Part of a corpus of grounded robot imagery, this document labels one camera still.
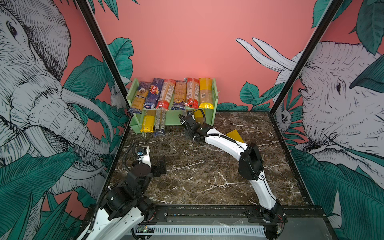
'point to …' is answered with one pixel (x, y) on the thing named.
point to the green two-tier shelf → (135, 119)
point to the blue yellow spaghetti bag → (140, 97)
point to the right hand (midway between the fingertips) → (188, 126)
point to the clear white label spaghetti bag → (160, 120)
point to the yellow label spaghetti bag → (148, 124)
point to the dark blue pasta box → (154, 93)
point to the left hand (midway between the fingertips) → (156, 155)
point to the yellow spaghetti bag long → (206, 93)
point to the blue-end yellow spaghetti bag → (180, 96)
